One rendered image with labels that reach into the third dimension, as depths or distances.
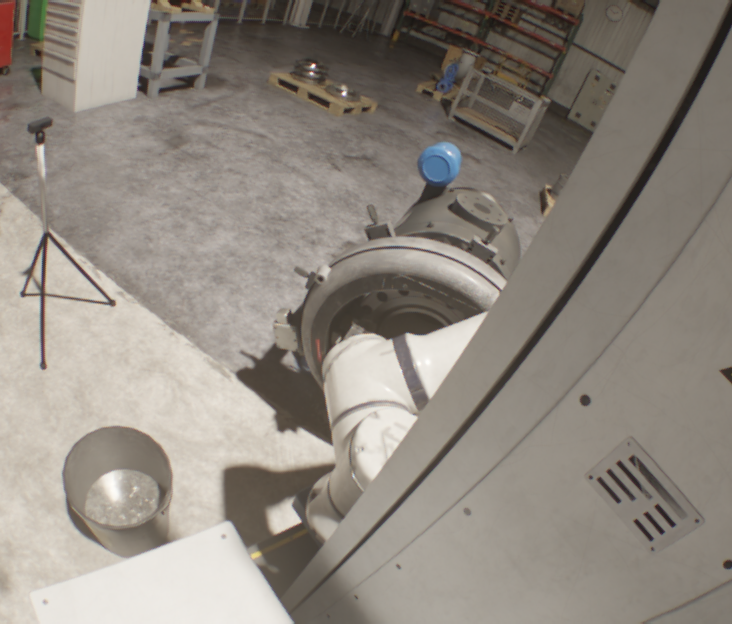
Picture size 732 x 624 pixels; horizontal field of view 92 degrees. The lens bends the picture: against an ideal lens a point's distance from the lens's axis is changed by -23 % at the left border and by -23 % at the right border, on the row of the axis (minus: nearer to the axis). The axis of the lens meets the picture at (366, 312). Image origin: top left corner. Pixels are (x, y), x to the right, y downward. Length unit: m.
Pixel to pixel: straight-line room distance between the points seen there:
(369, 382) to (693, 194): 0.67
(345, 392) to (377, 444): 0.14
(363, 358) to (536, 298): 0.58
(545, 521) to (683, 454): 0.13
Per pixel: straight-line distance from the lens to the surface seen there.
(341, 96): 5.68
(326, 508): 0.88
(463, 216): 1.67
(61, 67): 4.64
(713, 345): 0.27
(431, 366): 0.83
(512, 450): 0.35
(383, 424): 0.75
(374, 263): 1.22
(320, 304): 1.35
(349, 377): 0.83
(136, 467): 1.54
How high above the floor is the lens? 1.52
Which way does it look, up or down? 38 degrees down
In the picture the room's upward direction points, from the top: 23 degrees clockwise
